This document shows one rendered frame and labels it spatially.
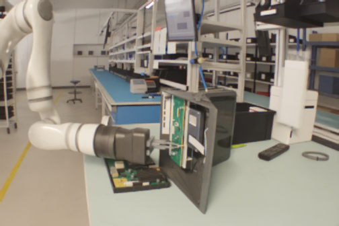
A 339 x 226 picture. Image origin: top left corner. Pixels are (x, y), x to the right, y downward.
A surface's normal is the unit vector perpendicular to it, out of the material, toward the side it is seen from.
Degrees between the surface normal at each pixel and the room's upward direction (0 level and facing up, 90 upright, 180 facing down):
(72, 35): 90
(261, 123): 90
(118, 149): 90
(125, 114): 90
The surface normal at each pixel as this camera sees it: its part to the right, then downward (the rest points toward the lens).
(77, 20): 0.34, 0.21
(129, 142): -0.23, 0.19
